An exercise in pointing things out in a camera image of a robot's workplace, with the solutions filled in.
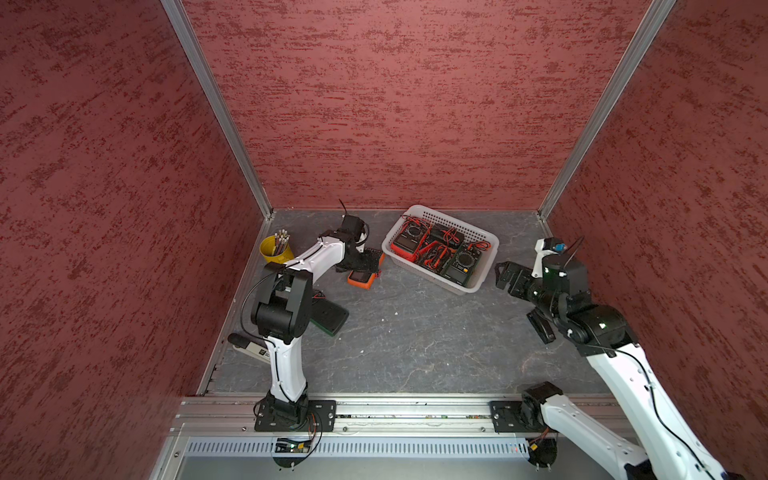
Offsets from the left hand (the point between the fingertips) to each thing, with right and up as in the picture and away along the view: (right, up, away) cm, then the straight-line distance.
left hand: (363, 271), depth 97 cm
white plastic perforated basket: (+24, +20, +13) cm, 33 cm away
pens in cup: (-25, +10, -7) cm, 28 cm away
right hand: (+38, +1, -25) cm, 46 cm away
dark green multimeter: (-11, -13, -7) cm, 18 cm away
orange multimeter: (0, -3, +3) cm, 4 cm away
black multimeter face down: (+28, +12, +5) cm, 31 cm away
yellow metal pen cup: (-33, +8, +1) cm, 34 cm away
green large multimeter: (+32, +2, -2) cm, 32 cm away
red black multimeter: (+17, +13, +5) cm, 22 cm away
